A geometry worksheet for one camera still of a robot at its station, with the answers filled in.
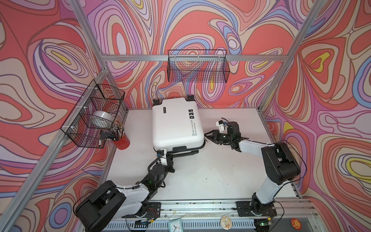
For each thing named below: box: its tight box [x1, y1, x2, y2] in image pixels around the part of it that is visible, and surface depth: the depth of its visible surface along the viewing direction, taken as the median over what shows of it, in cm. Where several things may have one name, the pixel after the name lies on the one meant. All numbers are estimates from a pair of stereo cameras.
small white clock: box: [168, 218, 184, 232], surface depth 69 cm
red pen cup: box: [112, 132, 131, 150], surface depth 99 cm
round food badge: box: [220, 215, 233, 231], surface depth 72 cm
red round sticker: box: [290, 217, 302, 231], surface depth 70 cm
